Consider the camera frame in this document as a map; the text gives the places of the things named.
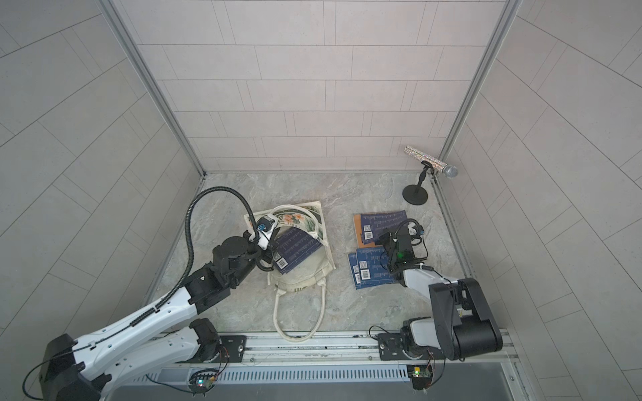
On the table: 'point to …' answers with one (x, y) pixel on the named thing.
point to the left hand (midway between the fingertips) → (282, 225)
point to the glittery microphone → (449, 171)
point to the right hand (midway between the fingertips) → (381, 225)
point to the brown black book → (358, 225)
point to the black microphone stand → (416, 195)
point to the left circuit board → (202, 381)
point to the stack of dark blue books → (291, 247)
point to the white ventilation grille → (364, 373)
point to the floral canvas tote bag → (311, 272)
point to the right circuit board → (421, 376)
